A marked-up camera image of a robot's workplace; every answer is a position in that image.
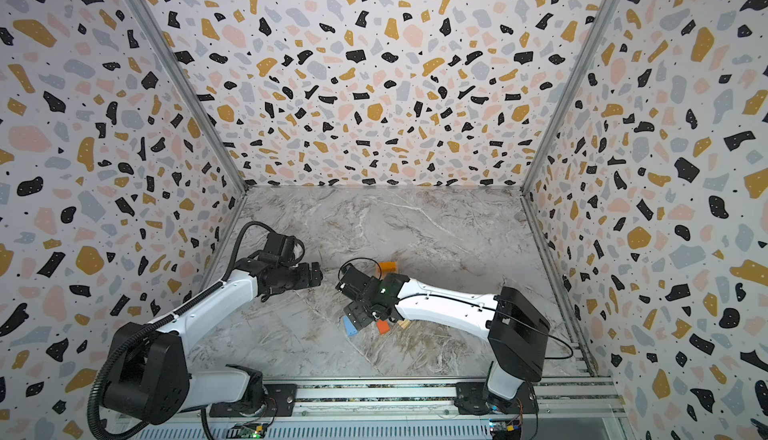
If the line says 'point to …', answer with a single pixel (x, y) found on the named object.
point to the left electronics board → (248, 431)
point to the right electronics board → (505, 429)
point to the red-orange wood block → (383, 326)
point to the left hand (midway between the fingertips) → (308, 273)
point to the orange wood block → (387, 266)
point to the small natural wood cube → (404, 323)
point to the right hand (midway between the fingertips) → (358, 302)
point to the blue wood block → (351, 330)
